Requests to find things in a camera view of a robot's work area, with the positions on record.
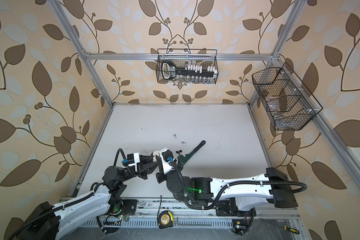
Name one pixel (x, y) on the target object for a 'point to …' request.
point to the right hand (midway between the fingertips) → (158, 158)
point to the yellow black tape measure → (165, 219)
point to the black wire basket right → (290, 105)
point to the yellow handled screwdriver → (292, 230)
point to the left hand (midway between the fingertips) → (160, 160)
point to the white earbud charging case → (155, 153)
